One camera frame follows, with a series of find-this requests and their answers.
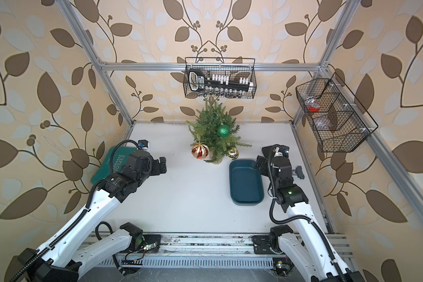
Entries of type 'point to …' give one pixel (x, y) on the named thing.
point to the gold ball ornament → (232, 153)
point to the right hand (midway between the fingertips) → (267, 160)
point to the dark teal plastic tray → (245, 183)
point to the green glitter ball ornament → (224, 130)
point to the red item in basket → (315, 108)
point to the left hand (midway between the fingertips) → (153, 158)
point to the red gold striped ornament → (200, 150)
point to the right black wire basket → (336, 118)
